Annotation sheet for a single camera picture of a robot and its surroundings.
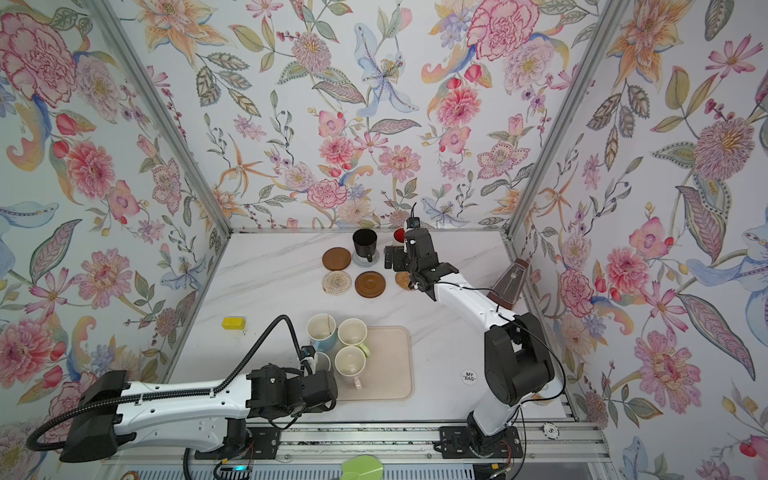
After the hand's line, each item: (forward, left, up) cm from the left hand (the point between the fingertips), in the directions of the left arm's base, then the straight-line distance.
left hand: (327, 402), depth 76 cm
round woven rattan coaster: (+42, -22, -6) cm, 47 cm away
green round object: (-13, -9, -4) cm, 17 cm away
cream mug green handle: (+19, -6, 0) cm, 20 cm away
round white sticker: (+7, -39, -4) cm, 39 cm away
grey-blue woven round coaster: (+49, -8, -4) cm, 50 cm away
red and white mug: (+56, -21, +3) cm, 59 cm away
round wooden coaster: (+52, +3, -6) cm, 52 cm away
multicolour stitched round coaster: (+40, +1, -5) cm, 40 cm away
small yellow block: (+24, +32, -4) cm, 41 cm away
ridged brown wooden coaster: (+39, -10, -5) cm, 41 cm away
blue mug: (+20, +4, -1) cm, 20 cm away
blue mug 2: (+8, +1, +5) cm, 10 cm away
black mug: (+52, -9, +4) cm, 53 cm away
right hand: (+40, -20, +14) cm, 47 cm away
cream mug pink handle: (+11, -5, -3) cm, 13 cm away
